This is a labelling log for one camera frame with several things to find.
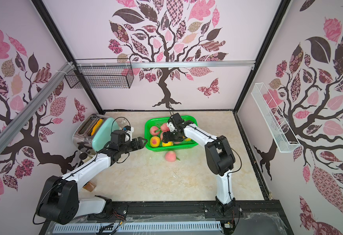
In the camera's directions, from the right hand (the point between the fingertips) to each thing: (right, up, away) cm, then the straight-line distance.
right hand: (168, 141), depth 92 cm
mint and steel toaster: (-45, +6, -5) cm, 46 cm away
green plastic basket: (-8, +13, +18) cm, 23 cm away
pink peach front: (-11, +6, +8) cm, 15 cm away
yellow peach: (+1, -1, -5) cm, 5 cm away
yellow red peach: (-9, 0, +2) cm, 9 cm away
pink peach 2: (+2, -9, -5) cm, 10 cm away
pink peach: (-3, +8, +8) cm, 12 cm away
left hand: (-15, -1, -6) cm, 16 cm away
